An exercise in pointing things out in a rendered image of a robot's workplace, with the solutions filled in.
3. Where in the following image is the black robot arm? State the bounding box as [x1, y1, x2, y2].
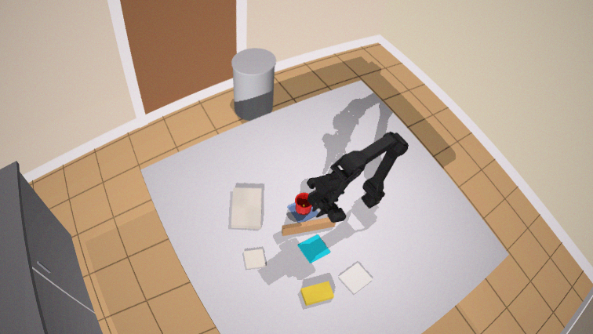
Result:
[307, 131, 409, 210]

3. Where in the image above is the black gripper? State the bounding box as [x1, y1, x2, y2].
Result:
[307, 177, 346, 223]

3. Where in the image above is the red plastic cup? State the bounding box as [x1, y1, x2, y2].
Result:
[295, 193, 312, 215]

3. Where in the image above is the wooden plank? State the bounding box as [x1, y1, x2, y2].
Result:
[282, 218, 336, 236]

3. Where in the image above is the large beige flat block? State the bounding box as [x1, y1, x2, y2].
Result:
[231, 187, 262, 229]

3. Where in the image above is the white flat rectangular slab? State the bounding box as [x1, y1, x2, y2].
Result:
[339, 263, 372, 294]

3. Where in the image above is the cream flat rectangular block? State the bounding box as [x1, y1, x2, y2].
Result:
[244, 249, 266, 269]

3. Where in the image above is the yellow rectangular block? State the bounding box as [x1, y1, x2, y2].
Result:
[301, 281, 334, 306]

